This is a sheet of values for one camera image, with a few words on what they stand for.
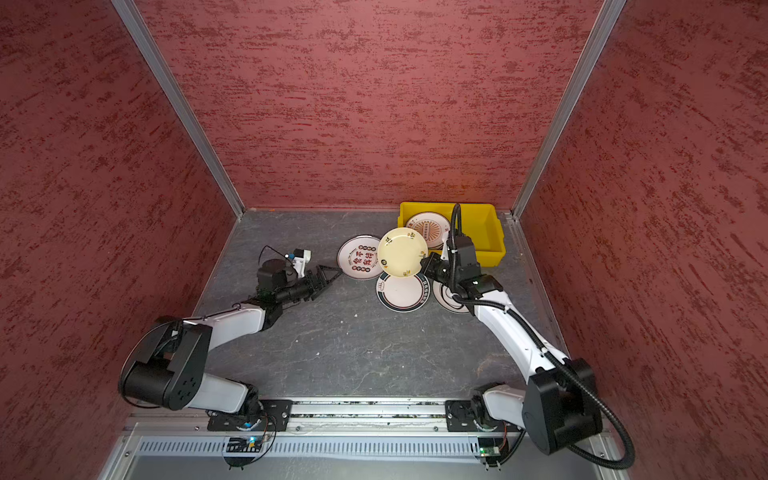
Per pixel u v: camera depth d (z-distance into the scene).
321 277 0.78
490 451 0.70
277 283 0.71
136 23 0.72
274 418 0.74
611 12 0.71
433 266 0.73
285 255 0.82
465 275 0.63
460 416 0.74
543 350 0.43
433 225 1.10
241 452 0.73
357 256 1.07
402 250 0.85
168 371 0.44
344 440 0.71
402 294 0.97
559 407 0.41
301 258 0.83
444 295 0.97
